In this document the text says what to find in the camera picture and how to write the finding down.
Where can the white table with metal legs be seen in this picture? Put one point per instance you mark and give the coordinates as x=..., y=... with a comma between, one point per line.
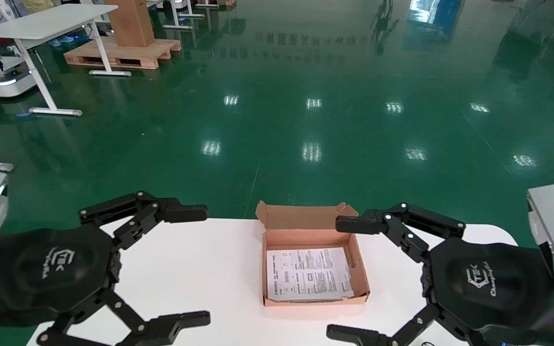
x=41, y=21

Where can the small blue shoe cover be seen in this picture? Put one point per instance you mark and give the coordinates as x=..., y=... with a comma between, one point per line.
x=69, y=39
x=56, y=43

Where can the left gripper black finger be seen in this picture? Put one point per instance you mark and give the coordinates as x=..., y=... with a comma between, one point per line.
x=181, y=213

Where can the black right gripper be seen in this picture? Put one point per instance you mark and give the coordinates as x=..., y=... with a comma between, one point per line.
x=488, y=283

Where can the tall brown cardboard carton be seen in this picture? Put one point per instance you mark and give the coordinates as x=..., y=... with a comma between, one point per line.
x=130, y=21

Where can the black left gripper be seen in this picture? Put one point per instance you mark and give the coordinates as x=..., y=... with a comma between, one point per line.
x=51, y=269

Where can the white table leg frame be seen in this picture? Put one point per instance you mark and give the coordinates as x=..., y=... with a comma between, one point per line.
x=207, y=5
x=177, y=21

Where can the wooden pallet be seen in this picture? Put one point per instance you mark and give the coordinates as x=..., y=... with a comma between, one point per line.
x=128, y=53

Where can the open brown cardboard storage box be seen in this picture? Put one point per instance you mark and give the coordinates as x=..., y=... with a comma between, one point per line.
x=306, y=217

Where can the printed white paper manual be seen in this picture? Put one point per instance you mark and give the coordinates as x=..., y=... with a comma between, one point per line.
x=306, y=274

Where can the person in yellow clothing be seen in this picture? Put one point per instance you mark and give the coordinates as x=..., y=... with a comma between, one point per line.
x=39, y=5

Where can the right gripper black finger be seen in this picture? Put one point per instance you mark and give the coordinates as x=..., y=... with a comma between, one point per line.
x=358, y=224
x=354, y=335

